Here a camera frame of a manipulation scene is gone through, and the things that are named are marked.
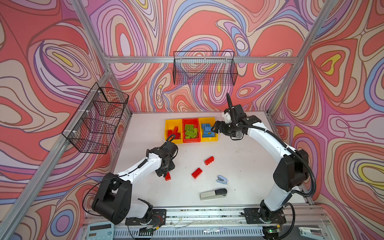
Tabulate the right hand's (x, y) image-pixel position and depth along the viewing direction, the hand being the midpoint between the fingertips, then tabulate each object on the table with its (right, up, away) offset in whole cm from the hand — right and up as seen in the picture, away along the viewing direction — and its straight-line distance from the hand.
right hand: (218, 133), depth 86 cm
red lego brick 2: (-5, -17, +5) cm, 18 cm away
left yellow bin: (-29, +4, +22) cm, 36 cm away
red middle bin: (-14, +8, +21) cm, 27 cm away
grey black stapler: (-2, -31, -9) cm, 32 cm away
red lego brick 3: (-13, -24, +2) cm, 27 cm away
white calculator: (-57, -44, -18) cm, 74 cm away
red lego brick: (-28, +1, +19) cm, 34 cm away
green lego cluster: (-17, 0, +16) cm, 24 cm away
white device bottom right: (+40, -45, -18) cm, 63 cm away
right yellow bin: (-6, -1, +18) cm, 19 cm away
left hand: (-28, -20, 0) cm, 35 cm away
